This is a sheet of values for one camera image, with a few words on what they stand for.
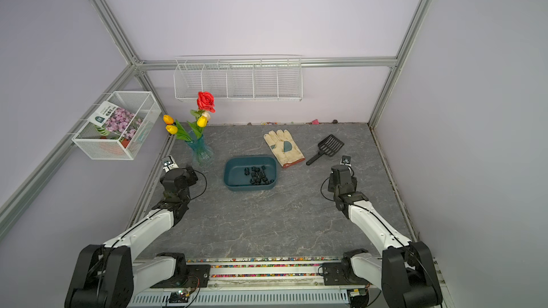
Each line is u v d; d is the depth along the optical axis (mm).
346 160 752
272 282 737
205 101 765
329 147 1115
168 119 806
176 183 653
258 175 995
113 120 732
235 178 992
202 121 820
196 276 721
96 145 736
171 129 774
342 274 735
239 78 1019
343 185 663
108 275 407
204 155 1052
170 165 731
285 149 1085
